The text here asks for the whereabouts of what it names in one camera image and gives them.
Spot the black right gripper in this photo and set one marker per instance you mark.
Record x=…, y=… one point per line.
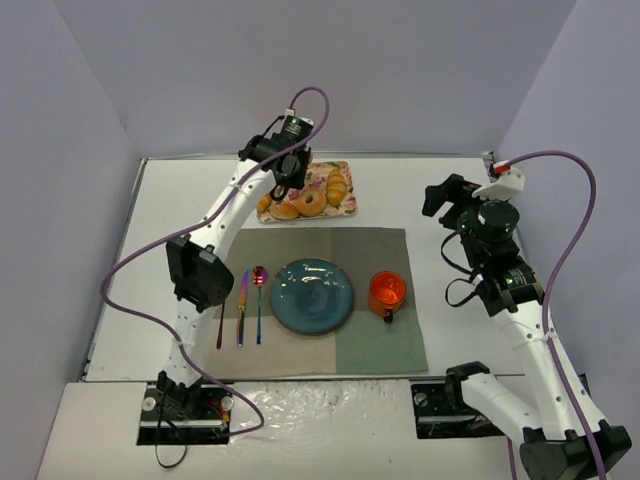
x=451, y=203

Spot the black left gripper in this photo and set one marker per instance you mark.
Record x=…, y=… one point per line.
x=304, y=170

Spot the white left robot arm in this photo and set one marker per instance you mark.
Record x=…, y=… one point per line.
x=197, y=261

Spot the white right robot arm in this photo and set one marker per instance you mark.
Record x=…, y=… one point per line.
x=563, y=435

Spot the floral rectangular tray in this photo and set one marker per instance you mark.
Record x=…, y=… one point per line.
x=316, y=176

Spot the left striped croissant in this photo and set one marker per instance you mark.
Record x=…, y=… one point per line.
x=264, y=203

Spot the striped croissant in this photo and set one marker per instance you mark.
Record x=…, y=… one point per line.
x=336, y=187
x=264, y=203

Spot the round bun front left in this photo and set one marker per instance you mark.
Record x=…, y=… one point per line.
x=284, y=211

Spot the glazed bagel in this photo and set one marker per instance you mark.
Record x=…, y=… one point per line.
x=311, y=202

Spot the right striped croissant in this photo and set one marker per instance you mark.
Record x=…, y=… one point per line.
x=336, y=187

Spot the iridescent spoon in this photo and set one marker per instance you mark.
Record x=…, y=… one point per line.
x=260, y=278

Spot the orange mug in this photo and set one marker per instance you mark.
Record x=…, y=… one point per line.
x=386, y=294

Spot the blue ceramic plate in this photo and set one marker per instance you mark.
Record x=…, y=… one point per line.
x=311, y=296

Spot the iridescent knife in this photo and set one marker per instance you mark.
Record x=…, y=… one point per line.
x=242, y=301

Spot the grey patchwork placemat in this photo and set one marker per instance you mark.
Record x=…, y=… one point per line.
x=363, y=346

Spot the iridescent fork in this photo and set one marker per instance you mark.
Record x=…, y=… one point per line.
x=220, y=330

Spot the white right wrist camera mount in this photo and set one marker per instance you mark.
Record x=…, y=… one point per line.
x=509, y=181

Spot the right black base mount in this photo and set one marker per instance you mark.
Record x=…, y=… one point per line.
x=436, y=418

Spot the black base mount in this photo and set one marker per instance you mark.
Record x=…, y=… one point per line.
x=207, y=424
x=436, y=418

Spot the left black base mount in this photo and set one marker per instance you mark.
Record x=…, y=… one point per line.
x=207, y=424

